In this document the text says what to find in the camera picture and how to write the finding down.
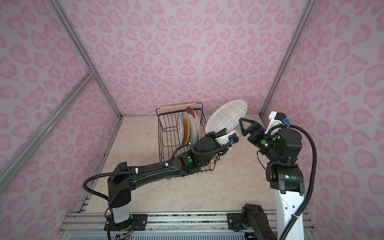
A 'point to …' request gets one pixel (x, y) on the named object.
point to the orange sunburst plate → (180, 130)
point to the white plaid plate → (226, 116)
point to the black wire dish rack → (168, 136)
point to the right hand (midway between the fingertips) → (244, 122)
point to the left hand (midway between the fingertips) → (224, 124)
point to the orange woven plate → (186, 131)
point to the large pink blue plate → (190, 115)
